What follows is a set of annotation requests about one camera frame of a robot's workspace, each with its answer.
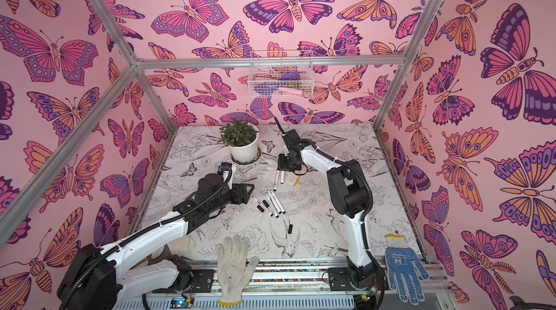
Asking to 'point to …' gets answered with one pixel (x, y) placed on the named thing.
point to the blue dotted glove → (401, 263)
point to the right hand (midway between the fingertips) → (282, 165)
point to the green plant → (237, 133)
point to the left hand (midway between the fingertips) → (250, 185)
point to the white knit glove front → (234, 269)
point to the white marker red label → (282, 177)
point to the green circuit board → (179, 303)
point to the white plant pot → (248, 153)
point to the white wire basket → (281, 74)
